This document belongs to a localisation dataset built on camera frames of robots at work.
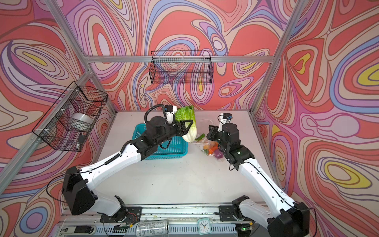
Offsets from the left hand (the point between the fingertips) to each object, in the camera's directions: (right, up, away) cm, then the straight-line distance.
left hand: (192, 120), depth 69 cm
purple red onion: (+16, -20, +20) cm, 33 cm away
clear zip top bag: (+7, -14, +17) cm, 23 cm away
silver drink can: (-18, -49, -4) cm, 52 cm away
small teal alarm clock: (+6, -50, 0) cm, 51 cm away
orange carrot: (+13, -16, +18) cm, 27 cm away
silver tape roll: (-54, -1, +1) cm, 54 cm away
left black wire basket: (-59, -1, +1) cm, 59 cm away
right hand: (+9, -4, +7) cm, 12 cm away
